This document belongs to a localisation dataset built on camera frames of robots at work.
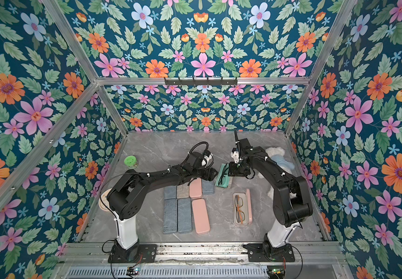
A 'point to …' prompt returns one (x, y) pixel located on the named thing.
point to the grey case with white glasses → (169, 215)
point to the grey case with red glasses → (170, 192)
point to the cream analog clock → (103, 200)
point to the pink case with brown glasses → (195, 189)
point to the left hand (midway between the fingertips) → (215, 169)
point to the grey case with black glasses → (183, 190)
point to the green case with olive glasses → (208, 187)
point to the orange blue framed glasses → (240, 215)
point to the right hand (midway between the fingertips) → (236, 171)
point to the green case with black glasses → (222, 179)
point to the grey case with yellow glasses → (184, 215)
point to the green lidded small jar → (130, 161)
